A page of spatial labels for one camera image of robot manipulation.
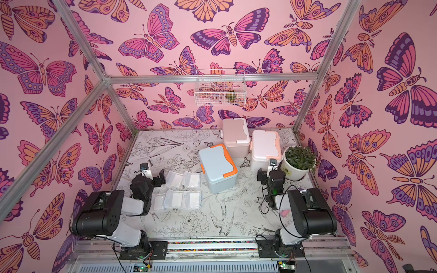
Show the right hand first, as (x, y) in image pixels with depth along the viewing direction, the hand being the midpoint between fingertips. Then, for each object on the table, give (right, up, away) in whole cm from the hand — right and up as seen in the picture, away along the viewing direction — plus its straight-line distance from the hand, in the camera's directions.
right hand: (272, 168), depth 93 cm
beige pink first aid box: (-19, +17, +4) cm, 26 cm away
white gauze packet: (-53, -15, -5) cm, 55 cm away
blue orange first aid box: (-29, 0, -11) cm, 31 cm away
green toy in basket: (-22, +40, +1) cm, 46 cm away
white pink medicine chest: (-4, +11, -2) cm, 11 cm away
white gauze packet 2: (-43, -15, -6) cm, 46 cm away
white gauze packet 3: (-61, -16, -5) cm, 63 cm away
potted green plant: (+9, +5, -11) cm, 15 cm away
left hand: (-64, 0, 0) cm, 64 cm away
